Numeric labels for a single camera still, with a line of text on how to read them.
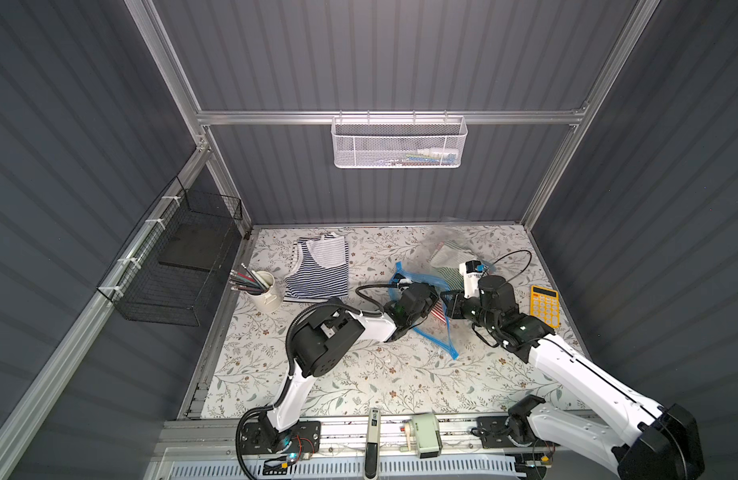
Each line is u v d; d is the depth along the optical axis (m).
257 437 0.72
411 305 0.73
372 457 0.67
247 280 0.91
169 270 0.72
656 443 0.38
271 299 0.91
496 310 0.59
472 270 0.70
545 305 0.96
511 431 0.68
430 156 0.92
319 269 1.05
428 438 0.70
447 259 1.03
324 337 0.55
